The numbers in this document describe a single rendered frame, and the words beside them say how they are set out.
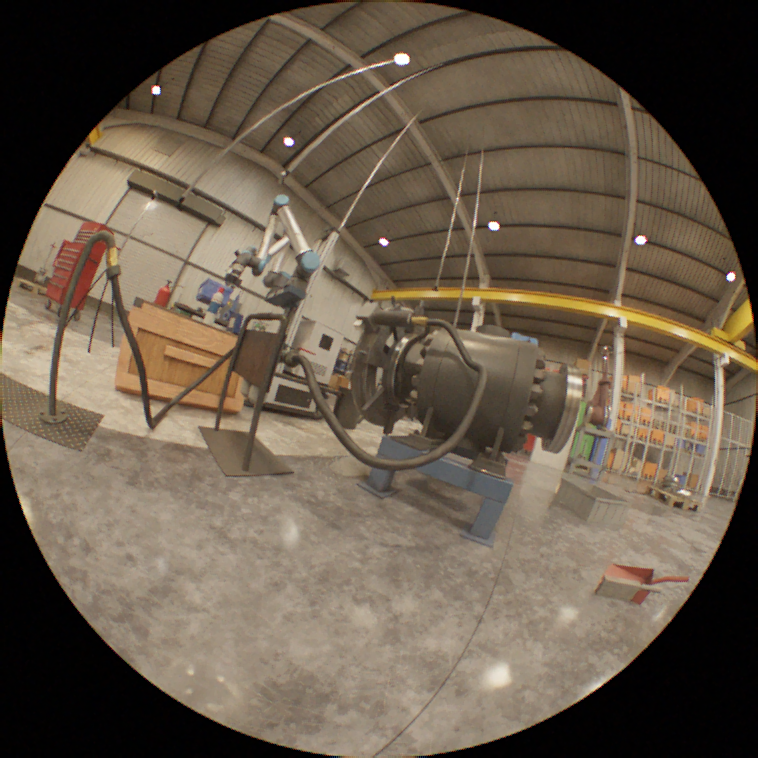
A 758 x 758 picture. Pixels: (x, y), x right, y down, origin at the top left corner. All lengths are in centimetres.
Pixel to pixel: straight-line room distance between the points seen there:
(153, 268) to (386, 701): 960
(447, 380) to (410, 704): 103
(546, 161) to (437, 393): 814
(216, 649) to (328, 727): 18
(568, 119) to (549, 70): 153
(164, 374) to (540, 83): 870
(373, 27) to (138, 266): 985
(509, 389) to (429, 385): 36
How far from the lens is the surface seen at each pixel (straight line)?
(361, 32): 855
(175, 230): 981
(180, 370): 133
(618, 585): 95
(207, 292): 154
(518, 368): 99
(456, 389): 99
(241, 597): 48
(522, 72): 810
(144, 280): 940
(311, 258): 176
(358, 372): 112
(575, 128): 840
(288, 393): 183
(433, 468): 89
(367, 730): 43
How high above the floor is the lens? 41
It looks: 4 degrees up
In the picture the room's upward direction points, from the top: 18 degrees clockwise
